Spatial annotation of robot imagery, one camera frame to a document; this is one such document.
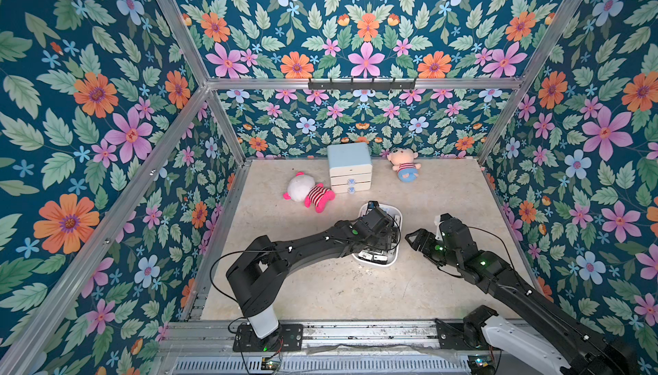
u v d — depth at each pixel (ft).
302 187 3.33
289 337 2.43
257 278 1.46
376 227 2.14
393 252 2.83
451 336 2.41
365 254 2.75
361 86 3.02
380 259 2.72
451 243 2.03
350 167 3.23
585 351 1.33
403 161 3.63
